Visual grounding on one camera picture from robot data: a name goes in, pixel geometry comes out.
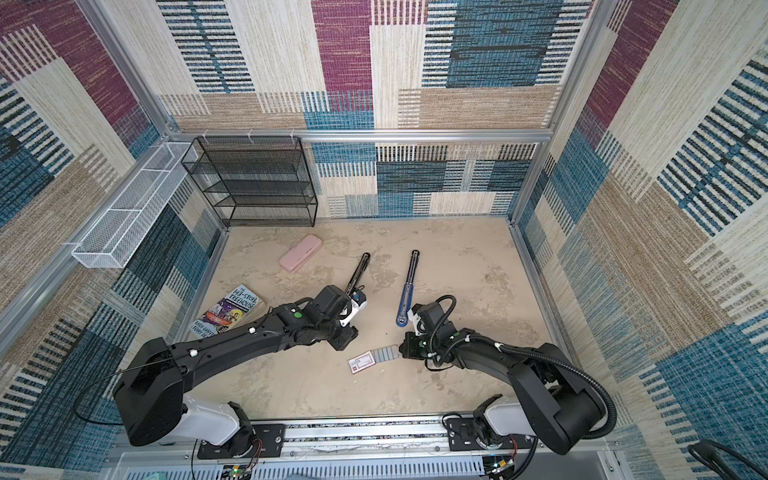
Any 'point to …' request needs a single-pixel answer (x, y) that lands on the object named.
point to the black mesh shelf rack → (254, 181)
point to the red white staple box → (360, 362)
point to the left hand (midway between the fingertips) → (351, 325)
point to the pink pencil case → (300, 252)
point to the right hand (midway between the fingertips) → (401, 353)
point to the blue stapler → (404, 312)
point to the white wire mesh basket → (115, 238)
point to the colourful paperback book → (238, 309)
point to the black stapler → (357, 274)
